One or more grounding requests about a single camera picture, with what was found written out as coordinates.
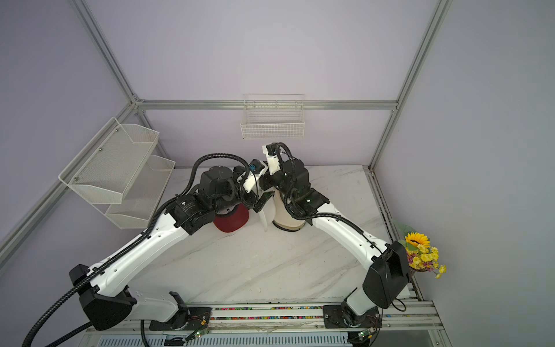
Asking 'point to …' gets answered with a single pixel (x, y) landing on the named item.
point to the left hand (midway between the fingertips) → (259, 183)
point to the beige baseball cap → (282, 219)
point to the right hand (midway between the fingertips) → (259, 165)
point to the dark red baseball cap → (231, 217)
